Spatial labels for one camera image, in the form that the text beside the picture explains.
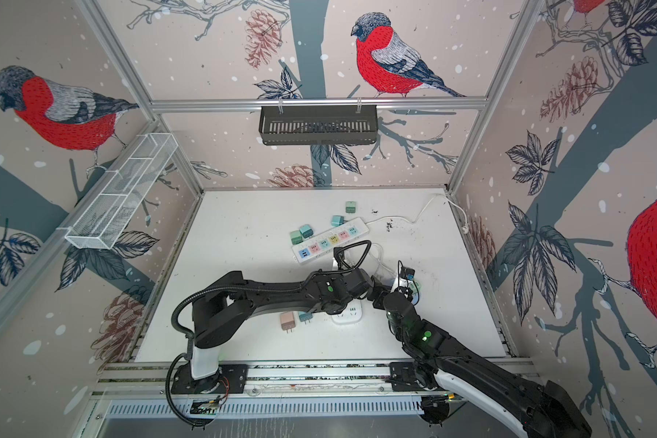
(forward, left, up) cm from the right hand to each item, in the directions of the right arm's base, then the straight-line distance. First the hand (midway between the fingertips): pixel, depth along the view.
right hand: (378, 283), depth 82 cm
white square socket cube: (-8, +8, -6) cm, 13 cm away
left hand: (+3, +9, -2) cm, 9 cm away
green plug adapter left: (+21, +30, -7) cm, 38 cm away
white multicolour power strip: (+20, +17, -6) cm, 27 cm away
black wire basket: (+58, +22, +20) cm, 65 cm away
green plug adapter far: (+38, +9, -8) cm, 40 cm away
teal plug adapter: (+24, +26, -6) cm, 36 cm away
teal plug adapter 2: (+30, +14, -6) cm, 33 cm away
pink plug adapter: (-10, +28, -7) cm, 31 cm away
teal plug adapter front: (-9, +23, -7) cm, 25 cm away
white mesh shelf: (+10, +76, +24) cm, 81 cm away
